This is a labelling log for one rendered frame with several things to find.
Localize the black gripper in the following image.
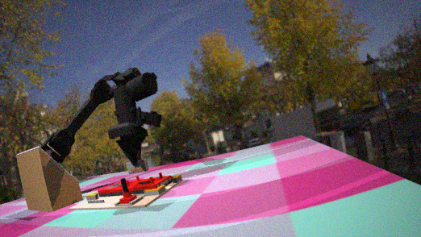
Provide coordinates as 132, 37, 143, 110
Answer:
108, 103, 148, 166

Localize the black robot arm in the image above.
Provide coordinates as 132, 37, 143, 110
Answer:
41, 67, 161, 163

